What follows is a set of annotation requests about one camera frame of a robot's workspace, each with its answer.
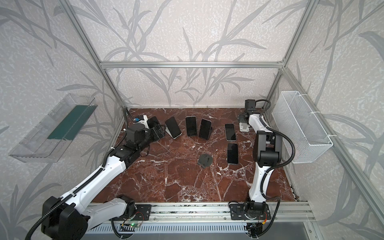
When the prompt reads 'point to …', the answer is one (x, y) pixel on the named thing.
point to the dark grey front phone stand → (205, 160)
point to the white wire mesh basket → (295, 120)
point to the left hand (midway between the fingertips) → (162, 123)
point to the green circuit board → (133, 225)
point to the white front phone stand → (244, 127)
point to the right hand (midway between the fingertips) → (248, 113)
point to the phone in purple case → (205, 129)
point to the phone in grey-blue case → (191, 125)
